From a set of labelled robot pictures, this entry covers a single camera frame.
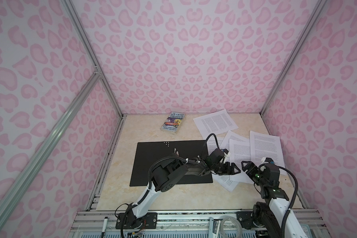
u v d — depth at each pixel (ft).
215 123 3.74
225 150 2.82
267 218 1.96
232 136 3.51
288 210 1.68
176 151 3.16
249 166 2.50
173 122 3.69
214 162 2.47
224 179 2.82
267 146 3.30
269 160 2.46
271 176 2.06
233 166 2.62
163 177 1.83
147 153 3.28
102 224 2.36
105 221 2.38
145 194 1.87
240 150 3.23
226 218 2.31
